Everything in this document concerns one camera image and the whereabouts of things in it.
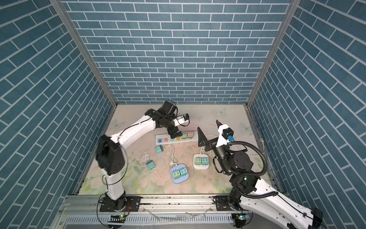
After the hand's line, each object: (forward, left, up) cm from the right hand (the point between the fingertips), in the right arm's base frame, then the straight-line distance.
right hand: (211, 126), depth 60 cm
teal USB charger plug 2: (+6, +30, -36) cm, 47 cm away
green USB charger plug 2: (-9, +12, -31) cm, 34 cm away
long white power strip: (+13, +26, -35) cm, 46 cm away
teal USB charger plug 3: (-4, +33, -37) cm, 49 cm away
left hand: (+15, +15, -24) cm, 32 cm away
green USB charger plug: (-2, +4, -31) cm, 32 cm away
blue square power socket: (-12, +13, -36) cm, 40 cm away
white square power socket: (-4, +2, -36) cm, 36 cm away
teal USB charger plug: (-2, 0, -32) cm, 32 cm away
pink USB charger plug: (+16, +10, -31) cm, 36 cm away
